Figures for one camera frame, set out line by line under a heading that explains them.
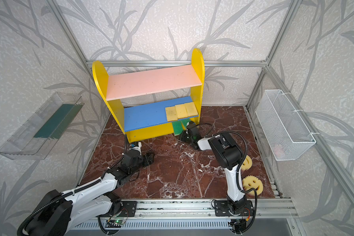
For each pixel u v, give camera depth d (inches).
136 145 30.6
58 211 16.0
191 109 38.0
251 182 31.6
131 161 25.8
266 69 37.8
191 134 31.9
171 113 37.6
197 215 28.7
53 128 24.3
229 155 21.7
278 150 28.5
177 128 41.3
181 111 37.8
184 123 41.3
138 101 48.5
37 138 24.9
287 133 24.0
